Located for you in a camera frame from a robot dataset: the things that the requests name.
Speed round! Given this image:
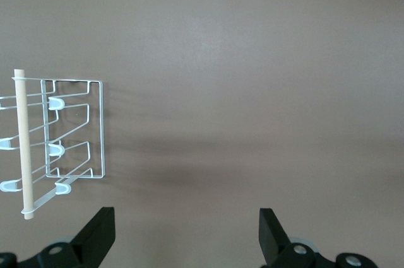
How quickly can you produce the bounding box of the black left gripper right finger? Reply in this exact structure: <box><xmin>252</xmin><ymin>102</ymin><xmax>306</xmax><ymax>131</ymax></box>
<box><xmin>259</xmin><ymin>207</ymin><xmax>379</xmax><ymax>268</ymax></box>

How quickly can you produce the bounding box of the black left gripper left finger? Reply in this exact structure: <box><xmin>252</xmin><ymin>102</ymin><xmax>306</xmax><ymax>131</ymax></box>
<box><xmin>0</xmin><ymin>206</ymin><xmax>116</xmax><ymax>268</ymax></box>

